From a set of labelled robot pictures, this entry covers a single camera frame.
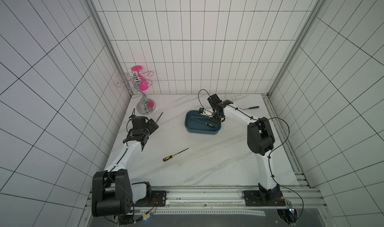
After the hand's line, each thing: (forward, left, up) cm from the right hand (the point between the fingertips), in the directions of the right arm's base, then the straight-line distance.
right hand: (210, 116), depth 100 cm
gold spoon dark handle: (+13, -32, -5) cm, 35 cm away
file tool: (-4, +2, -4) cm, 6 cm away
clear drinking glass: (+18, -15, 0) cm, 24 cm away
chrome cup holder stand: (+9, +48, -2) cm, 49 cm away
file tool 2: (-28, +23, -4) cm, 36 cm away
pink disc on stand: (+20, +51, +24) cm, 60 cm away
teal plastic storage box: (-4, +9, -4) cm, 11 cm away
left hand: (-15, +37, +5) cm, 41 cm away
